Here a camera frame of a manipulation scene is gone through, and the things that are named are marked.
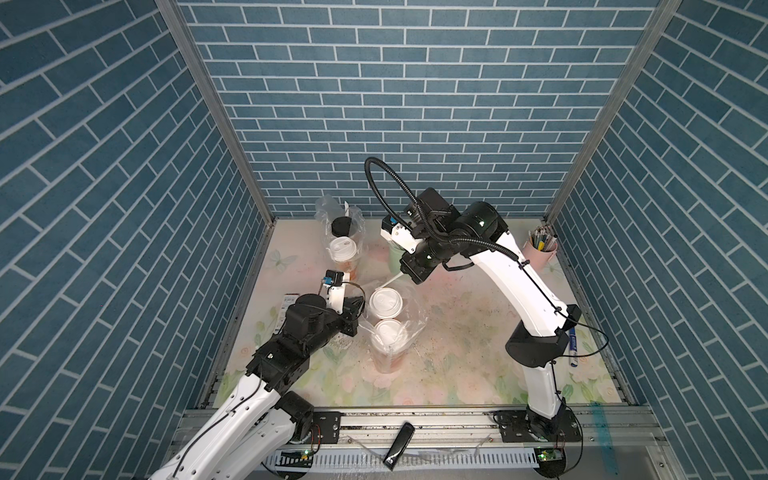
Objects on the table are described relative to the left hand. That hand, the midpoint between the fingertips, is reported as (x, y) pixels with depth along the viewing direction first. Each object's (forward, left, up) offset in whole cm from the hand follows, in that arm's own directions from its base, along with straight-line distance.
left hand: (371, 301), depth 72 cm
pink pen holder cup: (+25, -54, -12) cm, 61 cm away
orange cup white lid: (+18, +9, -4) cm, 21 cm away
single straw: (+5, -6, +3) cm, 8 cm away
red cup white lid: (+2, -4, -5) cm, 6 cm away
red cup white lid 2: (-8, -4, -4) cm, 10 cm away
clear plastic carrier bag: (+35, +15, -1) cm, 38 cm away
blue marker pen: (-3, -59, -21) cm, 62 cm away
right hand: (+4, -8, +8) cm, 12 cm away
